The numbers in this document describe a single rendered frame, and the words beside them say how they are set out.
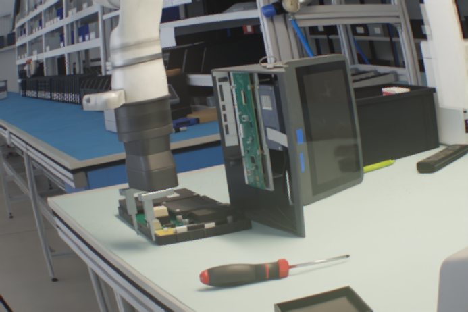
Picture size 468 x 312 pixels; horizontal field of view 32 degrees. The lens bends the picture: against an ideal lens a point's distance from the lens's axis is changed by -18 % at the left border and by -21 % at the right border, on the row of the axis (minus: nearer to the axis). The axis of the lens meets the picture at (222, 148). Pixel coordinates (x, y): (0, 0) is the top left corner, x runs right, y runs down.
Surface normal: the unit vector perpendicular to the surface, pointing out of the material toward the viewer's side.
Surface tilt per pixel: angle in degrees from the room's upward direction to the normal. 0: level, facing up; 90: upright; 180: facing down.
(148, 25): 97
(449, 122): 90
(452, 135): 90
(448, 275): 90
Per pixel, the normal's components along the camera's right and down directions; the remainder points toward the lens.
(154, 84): 0.67, 0.00
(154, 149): 0.52, 0.24
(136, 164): -0.86, 0.14
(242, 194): -0.18, 0.16
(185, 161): 0.35, 0.08
